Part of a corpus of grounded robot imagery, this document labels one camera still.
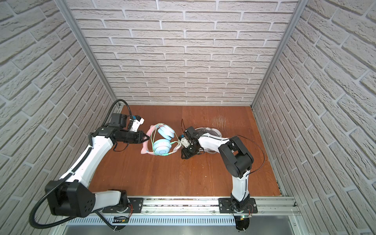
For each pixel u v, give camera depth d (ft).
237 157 1.65
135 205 2.42
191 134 2.49
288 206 2.49
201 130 3.21
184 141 2.80
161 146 2.22
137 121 2.38
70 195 1.27
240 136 1.75
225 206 2.40
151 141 2.29
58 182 1.31
